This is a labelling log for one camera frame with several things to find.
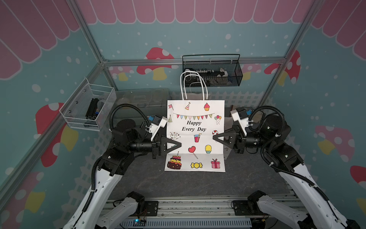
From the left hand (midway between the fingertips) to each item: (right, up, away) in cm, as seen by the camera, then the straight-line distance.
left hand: (179, 148), depth 53 cm
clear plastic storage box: (-27, +25, +50) cm, 62 cm away
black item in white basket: (-44, +14, +16) cm, 49 cm away
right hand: (+13, +4, -2) cm, 14 cm away
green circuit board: (-22, -42, +20) cm, 51 cm away
